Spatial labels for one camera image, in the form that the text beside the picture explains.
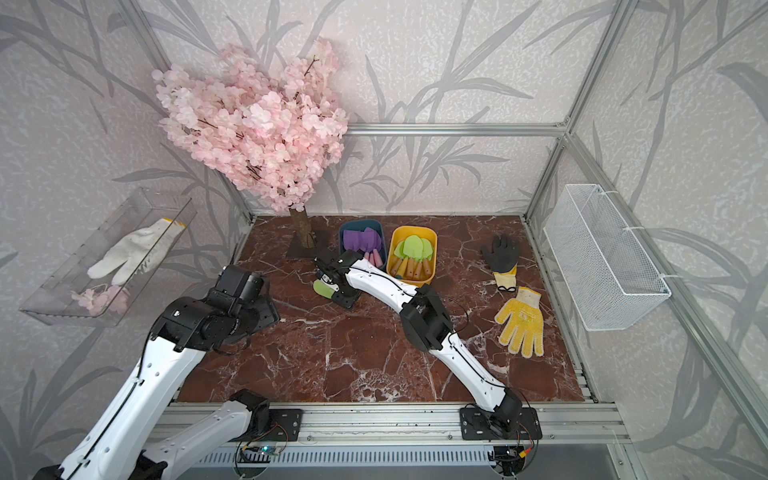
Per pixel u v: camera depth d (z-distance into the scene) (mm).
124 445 374
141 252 670
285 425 732
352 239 1111
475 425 730
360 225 1150
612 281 597
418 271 1001
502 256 1070
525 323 913
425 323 600
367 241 1087
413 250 1079
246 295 525
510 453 744
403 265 1019
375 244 1083
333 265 706
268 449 707
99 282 637
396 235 1081
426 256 1054
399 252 1074
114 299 563
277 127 627
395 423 753
